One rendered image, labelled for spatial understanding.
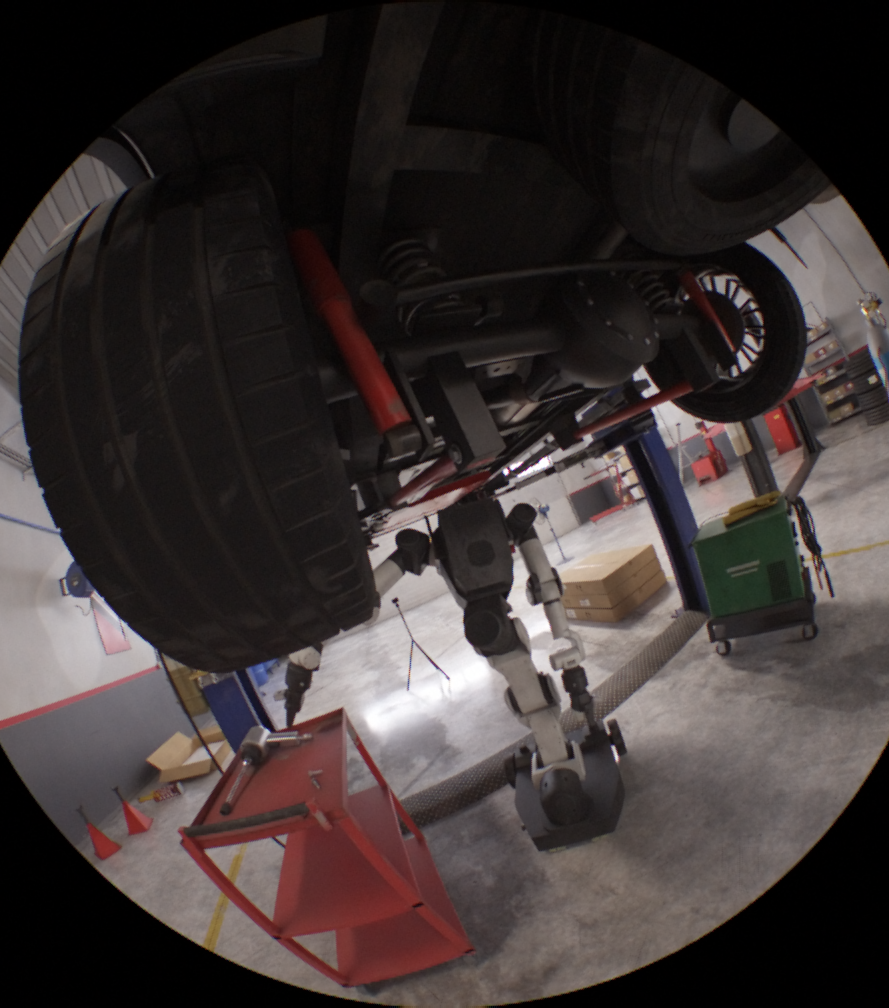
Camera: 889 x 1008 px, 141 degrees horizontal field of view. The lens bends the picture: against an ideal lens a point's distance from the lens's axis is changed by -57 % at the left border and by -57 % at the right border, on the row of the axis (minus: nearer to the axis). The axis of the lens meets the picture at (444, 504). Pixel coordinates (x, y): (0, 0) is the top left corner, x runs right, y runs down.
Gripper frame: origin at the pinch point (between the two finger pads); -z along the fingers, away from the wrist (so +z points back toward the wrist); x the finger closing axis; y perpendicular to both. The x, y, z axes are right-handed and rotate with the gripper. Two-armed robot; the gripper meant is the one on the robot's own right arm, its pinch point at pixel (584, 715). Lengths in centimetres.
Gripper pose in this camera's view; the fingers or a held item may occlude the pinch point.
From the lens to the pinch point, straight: 137.7
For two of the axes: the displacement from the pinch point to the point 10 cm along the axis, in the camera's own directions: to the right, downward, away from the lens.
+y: -9.7, 2.3, -1.1
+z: -2.5, -9.0, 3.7
